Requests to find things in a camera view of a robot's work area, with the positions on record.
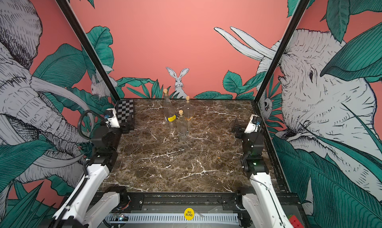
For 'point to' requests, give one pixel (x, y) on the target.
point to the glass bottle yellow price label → (171, 118)
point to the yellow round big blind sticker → (189, 214)
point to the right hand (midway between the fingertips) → (243, 118)
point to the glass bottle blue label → (181, 124)
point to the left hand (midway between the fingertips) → (121, 113)
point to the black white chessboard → (125, 107)
